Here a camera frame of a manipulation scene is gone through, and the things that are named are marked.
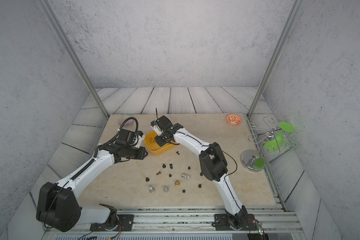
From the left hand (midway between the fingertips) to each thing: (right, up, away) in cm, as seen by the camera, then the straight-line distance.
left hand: (148, 153), depth 84 cm
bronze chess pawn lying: (+5, -13, +7) cm, 15 cm away
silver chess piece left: (+2, -19, -3) cm, 19 cm away
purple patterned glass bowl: (-23, +17, +31) cm, 42 cm away
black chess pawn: (+12, -14, +5) cm, 19 cm away
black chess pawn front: (+20, -21, -1) cm, 29 cm away
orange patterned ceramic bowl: (+57, +20, +31) cm, 68 cm away
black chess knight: (+12, -10, +9) cm, 18 cm away
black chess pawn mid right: (+23, -10, +7) cm, 26 cm away
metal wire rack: (+73, +9, +22) cm, 77 cm away
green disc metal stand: (+63, -6, +9) cm, 64 cm away
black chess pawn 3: (+30, -13, +5) cm, 33 cm away
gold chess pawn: (-3, +6, +20) cm, 21 cm away
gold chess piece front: (+16, -17, 0) cm, 23 cm away
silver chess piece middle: (+10, -19, -2) cm, 22 cm away
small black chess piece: (+16, -2, +15) cm, 22 cm away
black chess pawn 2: (-1, -16, +3) cm, 16 cm away
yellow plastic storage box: (-2, +1, +20) cm, 21 cm away
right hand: (+5, +7, +8) cm, 12 cm away
